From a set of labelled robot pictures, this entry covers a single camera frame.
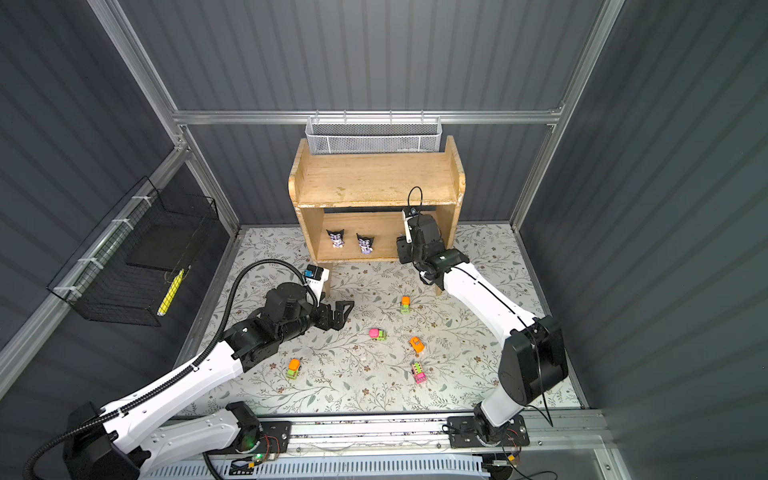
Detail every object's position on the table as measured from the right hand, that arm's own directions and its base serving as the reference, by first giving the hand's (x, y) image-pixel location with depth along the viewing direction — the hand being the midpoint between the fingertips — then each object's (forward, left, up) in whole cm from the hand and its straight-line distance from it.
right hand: (410, 240), depth 84 cm
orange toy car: (-22, -1, -22) cm, 31 cm away
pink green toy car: (-19, +10, -21) cm, 30 cm away
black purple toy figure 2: (-1, +21, +2) cm, 21 cm away
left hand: (-18, +19, -3) cm, 26 cm away
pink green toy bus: (-31, -2, -21) cm, 38 cm away
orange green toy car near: (-29, +33, -21) cm, 49 cm away
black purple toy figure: (-4, +13, +2) cm, 13 cm away
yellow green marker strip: (-21, +57, +5) cm, 61 cm away
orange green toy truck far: (-8, +2, -22) cm, 23 cm away
